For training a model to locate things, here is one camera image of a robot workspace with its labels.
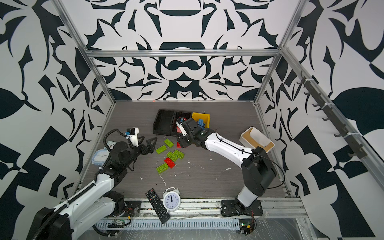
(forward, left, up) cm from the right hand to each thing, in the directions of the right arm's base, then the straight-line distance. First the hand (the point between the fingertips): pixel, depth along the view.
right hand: (183, 137), depth 85 cm
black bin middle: (+12, +6, -11) cm, 18 cm away
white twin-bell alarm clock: (-29, +5, -11) cm, 31 cm away
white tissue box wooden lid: (+4, -42, -9) cm, 43 cm away
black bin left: (+19, +16, -14) cm, 29 cm away
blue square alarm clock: (-7, +48, -8) cm, 50 cm away
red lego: (-10, +8, -12) cm, 18 cm away
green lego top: (+4, +10, -12) cm, 16 cm away
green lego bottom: (-13, +12, -13) cm, 22 cm away
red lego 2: (-9, +1, +6) cm, 10 cm away
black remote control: (-32, +12, -11) cm, 36 cm away
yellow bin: (+20, -14, -7) cm, 25 cm away
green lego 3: (-4, +3, -13) cm, 14 cm away
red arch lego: (+11, +4, -9) cm, 15 cm away
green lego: (-1, +15, -12) cm, 19 cm away
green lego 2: (-6, +7, -11) cm, 15 cm away
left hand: (-2, +17, +5) cm, 18 cm away
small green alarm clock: (+2, +45, -10) cm, 46 cm away
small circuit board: (-40, -30, -15) cm, 52 cm away
